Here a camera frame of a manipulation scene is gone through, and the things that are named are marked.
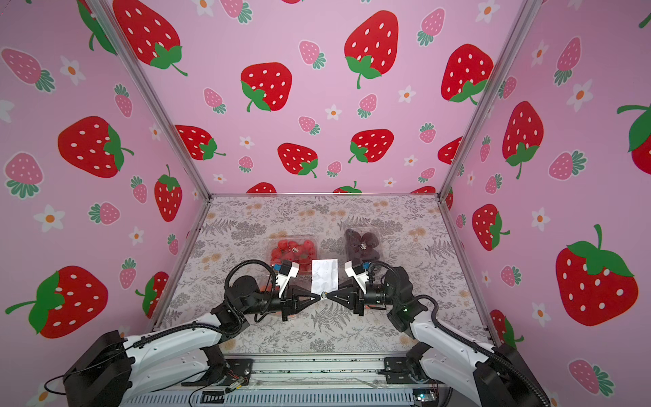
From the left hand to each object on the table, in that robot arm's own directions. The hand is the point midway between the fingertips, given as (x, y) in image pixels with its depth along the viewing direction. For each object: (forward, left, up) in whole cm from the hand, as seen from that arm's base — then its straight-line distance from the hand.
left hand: (319, 300), depth 67 cm
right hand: (0, -2, -1) cm, 3 cm away
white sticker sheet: (+5, -1, +5) cm, 7 cm away
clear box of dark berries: (+26, -13, -13) cm, 32 cm away
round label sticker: (+26, -14, -12) cm, 32 cm away
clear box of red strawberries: (+29, +10, -19) cm, 36 cm away
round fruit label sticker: (+25, +11, -13) cm, 30 cm away
